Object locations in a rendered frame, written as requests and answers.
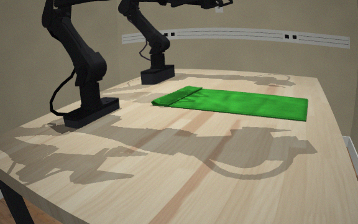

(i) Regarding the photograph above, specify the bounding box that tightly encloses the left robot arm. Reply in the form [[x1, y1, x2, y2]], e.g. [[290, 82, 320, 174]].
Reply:
[[118, 0, 175, 74]]

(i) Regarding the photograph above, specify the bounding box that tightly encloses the green towel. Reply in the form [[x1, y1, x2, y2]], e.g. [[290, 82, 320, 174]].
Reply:
[[151, 86, 308, 121]]

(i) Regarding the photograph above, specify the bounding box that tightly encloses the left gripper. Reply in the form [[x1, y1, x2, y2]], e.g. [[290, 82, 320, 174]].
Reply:
[[194, 0, 233, 9]]

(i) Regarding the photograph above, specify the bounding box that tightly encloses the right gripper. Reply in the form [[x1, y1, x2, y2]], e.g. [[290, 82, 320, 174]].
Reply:
[[156, 0, 199, 7]]

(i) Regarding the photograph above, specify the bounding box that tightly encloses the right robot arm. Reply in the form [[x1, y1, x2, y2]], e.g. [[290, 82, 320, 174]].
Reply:
[[42, 0, 119, 121]]

